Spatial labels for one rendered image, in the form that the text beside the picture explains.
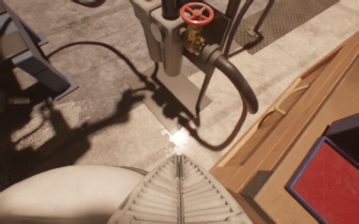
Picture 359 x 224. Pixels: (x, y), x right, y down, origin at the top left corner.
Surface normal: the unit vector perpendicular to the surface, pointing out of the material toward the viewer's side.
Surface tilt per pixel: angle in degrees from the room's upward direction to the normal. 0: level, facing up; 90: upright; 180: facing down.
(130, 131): 0
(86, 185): 34
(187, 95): 0
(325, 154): 0
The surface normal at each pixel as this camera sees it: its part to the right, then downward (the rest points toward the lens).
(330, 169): 0.03, -0.38
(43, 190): -0.04, -0.76
